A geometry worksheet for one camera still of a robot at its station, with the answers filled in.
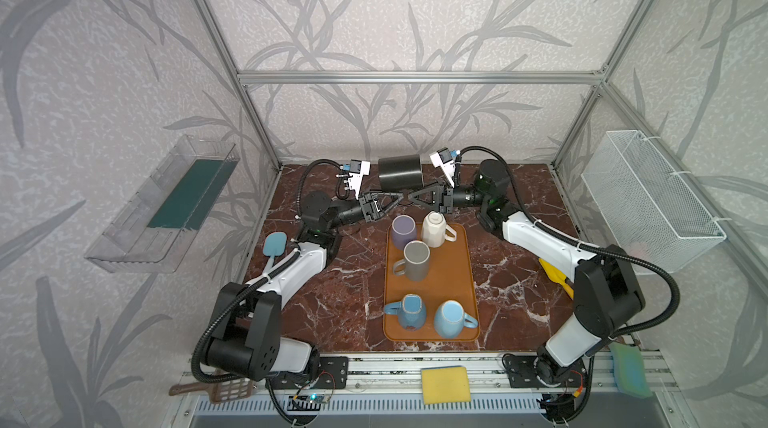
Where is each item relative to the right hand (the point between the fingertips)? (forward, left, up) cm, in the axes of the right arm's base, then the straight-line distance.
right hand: (411, 192), depth 70 cm
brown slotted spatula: (-37, +47, -31) cm, 67 cm away
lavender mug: (+4, +2, -24) cm, 24 cm away
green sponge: (-32, -56, -34) cm, 73 cm away
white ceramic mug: (+4, -8, -24) cm, 26 cm away
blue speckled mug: (-21, 0, -21) cm, 30 cm away
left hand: (-1, +2, +1) cm, 2 cm away
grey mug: (-7, -1, -21) cm, 23 cm away
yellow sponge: (-35, -8, -30) cm, 47 cm away
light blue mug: (-22, -10, -23) cm, 33 cm away
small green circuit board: (-39, +26, -33) cm, 57 cm away
